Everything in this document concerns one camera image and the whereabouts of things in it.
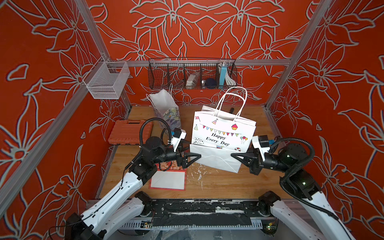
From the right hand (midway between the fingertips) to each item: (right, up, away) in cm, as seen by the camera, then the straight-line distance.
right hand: (230, 156), depth 54 cm
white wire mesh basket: (-68, +39, +39) cm, 88 cm away
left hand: (-12, 0, +9) cm, 15 cm away
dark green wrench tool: (+19, +21, +64) cm, 70 cm away
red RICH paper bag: (-27, -18, +28) cm, 43 cm away
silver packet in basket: (-14, +38, +37) cm, 55 cm away
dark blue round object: (-1, +38, +43) cm, 58 cm away
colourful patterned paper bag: (-29, +20, +30) cm, 46 cm away
